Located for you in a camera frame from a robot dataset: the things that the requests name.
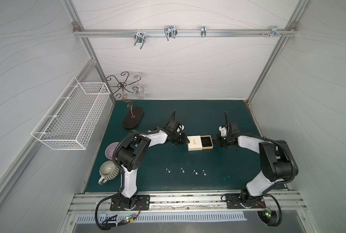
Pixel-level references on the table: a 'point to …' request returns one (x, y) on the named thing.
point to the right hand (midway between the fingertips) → (213, 140)
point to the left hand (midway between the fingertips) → (189, 142)
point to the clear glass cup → (140, 93)
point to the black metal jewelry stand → (129, 121)
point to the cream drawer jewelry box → (199, 142)
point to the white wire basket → (68, 124)
